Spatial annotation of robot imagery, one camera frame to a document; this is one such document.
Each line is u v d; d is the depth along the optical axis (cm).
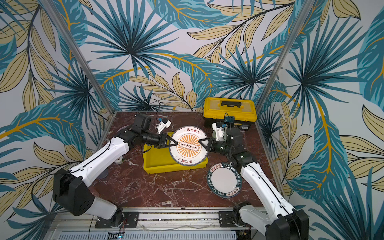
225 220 73
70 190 40
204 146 70
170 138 71
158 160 92
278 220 39
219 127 68
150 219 75
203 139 73
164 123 71
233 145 57
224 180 87
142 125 61
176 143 73
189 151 72
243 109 100
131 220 73
